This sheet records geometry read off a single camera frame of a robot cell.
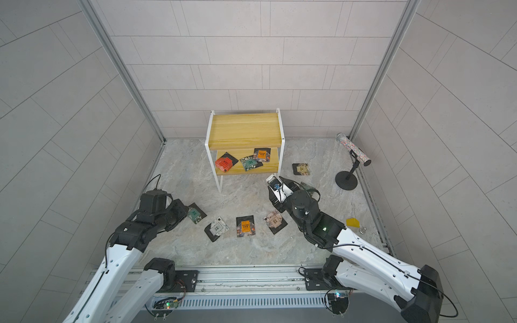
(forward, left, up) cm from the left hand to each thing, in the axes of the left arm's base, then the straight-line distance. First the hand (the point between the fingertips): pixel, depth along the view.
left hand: (195, 204), depth 77 cm
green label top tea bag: (-3, -1, -1) cm, 4 cm away
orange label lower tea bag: (+23, -26, +3) cm, 35 cm away
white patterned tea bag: (-5, -7, -12) cm, 15 cm away
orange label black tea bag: (-4, -19, -13) cm, 23 cm away
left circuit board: (-31, +6, -12) cm, 34 cm away
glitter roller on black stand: (+18, -67, -10) cm, 70 cm away
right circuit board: (-29, -54, -16) cm, 64 cm away
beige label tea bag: (+26, -45, -11) cm, 53 cm away
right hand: (+4, -30, +11) cm, 32 cm away
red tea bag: (+19, -10, +3) cm, 22 cm away
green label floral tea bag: (+18, -20, +3) cm, 27 cm away
